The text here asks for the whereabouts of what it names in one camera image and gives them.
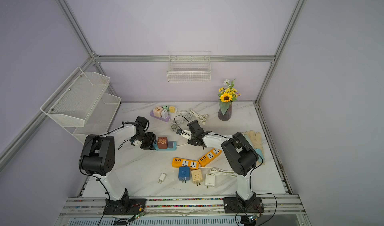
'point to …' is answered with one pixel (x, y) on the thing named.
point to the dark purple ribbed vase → (227, 115)
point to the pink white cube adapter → (157, 111)
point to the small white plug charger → (162, 177)
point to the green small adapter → (166, 107)
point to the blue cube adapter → (184, 174)
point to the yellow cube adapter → (172, 109)
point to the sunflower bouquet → (227, 95)
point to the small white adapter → (164, 113)
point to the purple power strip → (167, 119)
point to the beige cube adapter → (197, 176)
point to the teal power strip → (172, 145)
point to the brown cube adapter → (162, 142)
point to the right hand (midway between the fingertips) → (193, 134)
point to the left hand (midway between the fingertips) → (157, 144)
